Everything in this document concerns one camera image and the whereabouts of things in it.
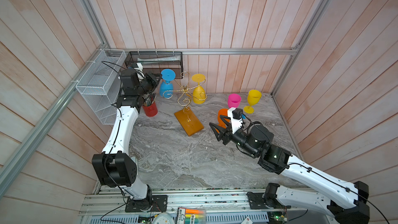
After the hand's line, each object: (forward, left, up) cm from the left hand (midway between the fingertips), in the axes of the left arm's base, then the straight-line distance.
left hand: (163, 76), depth 74 cm
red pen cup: (+4, +14, -32) cm, 35 cm away
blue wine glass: (+3, +1, -12) cm, 12 cm away
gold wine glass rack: (-3, -13, -38) cm, 40 cm away
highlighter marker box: (-54, -14, -37) cm, 66 cm away
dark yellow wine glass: (+6, -18, -19) cm, 27 cm away
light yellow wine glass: (+9, -54, -24) cm, 60 cm away
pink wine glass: (+8, -41, -26) cm, 49 cm away
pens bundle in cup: (+12, +17, -29) cm, 36 cm away
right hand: (-23, -24, -4) cm, 34 cm away
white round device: (-54, -2, -36) cm, 65 cm away
